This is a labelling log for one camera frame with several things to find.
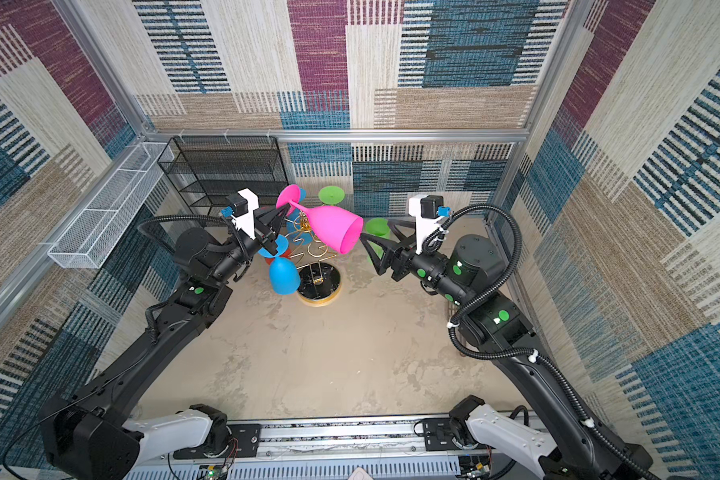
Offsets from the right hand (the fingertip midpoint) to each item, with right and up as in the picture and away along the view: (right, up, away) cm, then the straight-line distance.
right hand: (375, 236), depth 57 cm
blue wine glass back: (-19, +3, +23) cm, 30 cm away
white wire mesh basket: (-67, +1, +15) cm, 68 cm away
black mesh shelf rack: (-56, +25, +48) cm, 78 cm away
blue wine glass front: (-23, -9, +22) cm, 33 cm away
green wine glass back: (-11, +13, +28) cm, 33 cm away
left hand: (-18, +8, +6) cm, 21 cm away
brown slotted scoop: (+26, -21, +40) cm, 52 cm away
